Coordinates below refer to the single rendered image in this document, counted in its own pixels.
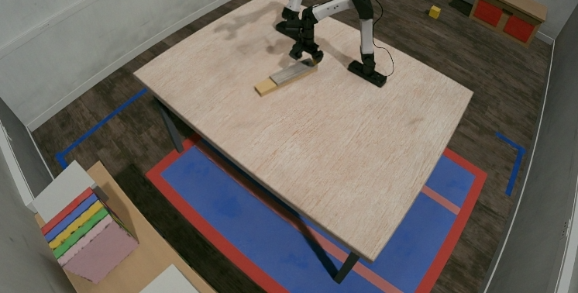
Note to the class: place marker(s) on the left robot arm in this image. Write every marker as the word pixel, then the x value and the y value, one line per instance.
pixel 319 12

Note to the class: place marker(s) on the light wooden beam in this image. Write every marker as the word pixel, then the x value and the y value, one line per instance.
pixel 267 86

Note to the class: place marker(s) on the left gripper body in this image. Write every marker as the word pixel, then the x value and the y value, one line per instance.
pixel 312 48

